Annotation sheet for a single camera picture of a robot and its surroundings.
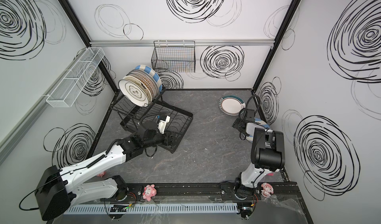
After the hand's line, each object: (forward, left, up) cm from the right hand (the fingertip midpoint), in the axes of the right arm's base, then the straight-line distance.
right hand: (237, 125), depth 97 cm
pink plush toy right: (-38, -8, +1) cm, 38 cm away
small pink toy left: (-39, +60, +31) cm, 78 cm away
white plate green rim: (+18, +1, -1) cm, 18 cm away
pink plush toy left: (-40, +50, +2) cm, 64 cm away
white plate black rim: (+4, +63, +26) cm, 68 cm away
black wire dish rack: (+8, +73, +1) cm, 74 cm away
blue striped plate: (-11, -5, +2) cm, 12 cm away
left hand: (-16, +37, +16) cm, 43 cm away
